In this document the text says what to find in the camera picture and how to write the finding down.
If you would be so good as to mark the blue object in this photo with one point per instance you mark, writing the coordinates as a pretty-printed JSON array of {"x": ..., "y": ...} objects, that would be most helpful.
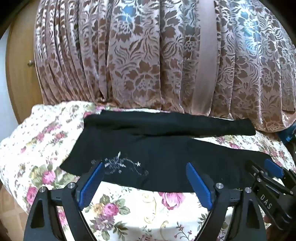
[{"x": 288, "y": 134}]

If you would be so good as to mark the floral bedspread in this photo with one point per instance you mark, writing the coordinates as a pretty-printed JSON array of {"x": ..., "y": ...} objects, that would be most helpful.
[{"x": 34, "y": 139}]

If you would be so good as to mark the wooden cabinet door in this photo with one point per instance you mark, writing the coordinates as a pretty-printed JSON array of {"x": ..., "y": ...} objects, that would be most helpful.
[{"x": 20, "y": 81}]

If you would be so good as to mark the brown floral patterned curtain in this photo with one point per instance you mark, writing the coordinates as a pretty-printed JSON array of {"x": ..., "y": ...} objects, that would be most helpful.
[{"x": 138, "y": 58}]

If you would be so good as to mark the metal cabinet knob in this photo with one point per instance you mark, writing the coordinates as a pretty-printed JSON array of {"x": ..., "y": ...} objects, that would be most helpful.
[{"x": 30, "y": 63}]

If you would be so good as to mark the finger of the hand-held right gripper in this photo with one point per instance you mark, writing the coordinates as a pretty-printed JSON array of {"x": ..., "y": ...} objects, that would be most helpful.
[
  {"x": 253, "y": 168},
  {"x": 274, "y": 166}
]

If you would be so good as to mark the black pants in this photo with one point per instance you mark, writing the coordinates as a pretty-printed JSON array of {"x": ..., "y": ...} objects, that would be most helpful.
[{"x": 161, "y": 162}]

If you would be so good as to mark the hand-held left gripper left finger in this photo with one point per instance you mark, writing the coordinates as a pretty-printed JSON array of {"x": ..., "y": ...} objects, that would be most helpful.
[{"x": 92, "y": 184}]

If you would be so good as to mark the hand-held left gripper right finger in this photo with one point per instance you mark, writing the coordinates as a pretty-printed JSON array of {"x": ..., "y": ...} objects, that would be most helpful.
[{"x": 200, "y": 185}]

